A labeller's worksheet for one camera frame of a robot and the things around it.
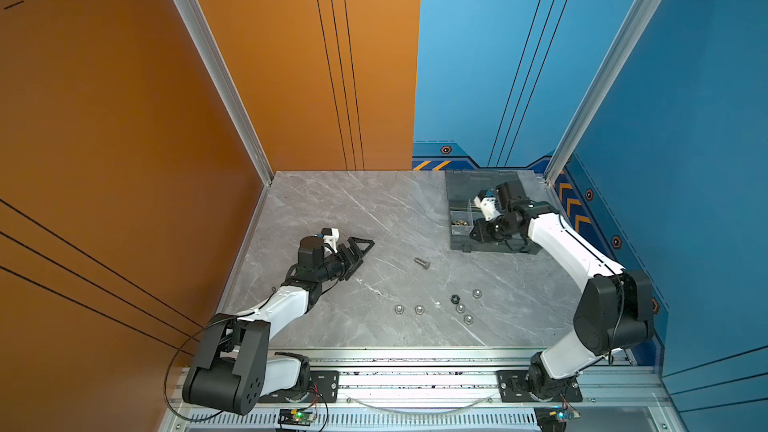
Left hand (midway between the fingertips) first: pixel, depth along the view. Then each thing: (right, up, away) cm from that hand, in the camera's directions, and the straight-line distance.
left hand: (370, 249), depth 85 cm
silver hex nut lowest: (+28, -20, 0) cm, 35 cm away
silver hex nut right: (+32, -14, +4) cm, 35 cm away
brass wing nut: (+31, +6, +19) cm, 37 cm away
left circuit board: (-16, -38, -14) cm, 43 cm away
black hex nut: (+25, -15, +3) cm, 29 cm away
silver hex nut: (+14, -17, 0) cm, 22 cm away
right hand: (+30, +4, +3) cm, 30 cm away
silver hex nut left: (+8, -17, 0) cm, 19 cm away
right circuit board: (+45, -38, -15) cm, 61 cm away
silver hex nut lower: (+26, -17, +1) cm, 31 cm away
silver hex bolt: (+17, -7, +9) cm, 21 cm away
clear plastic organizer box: (+34, +19, +35) cm, 53 cm away
